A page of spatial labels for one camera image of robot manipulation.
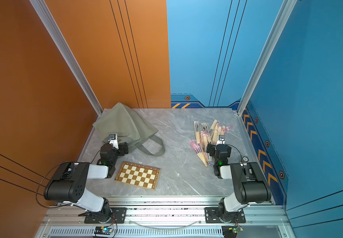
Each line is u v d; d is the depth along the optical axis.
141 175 0.84
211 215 0.72
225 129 1.07
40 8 0.70
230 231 0.70
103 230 0.71
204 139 1.01
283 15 0.72
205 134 1.03
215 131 1.05
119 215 0.73
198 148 0.97
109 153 0.72
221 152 0.72
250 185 0.45
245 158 0.87
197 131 1.06
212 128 1.09
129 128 0.94
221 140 0.80
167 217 0.75
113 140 0.81
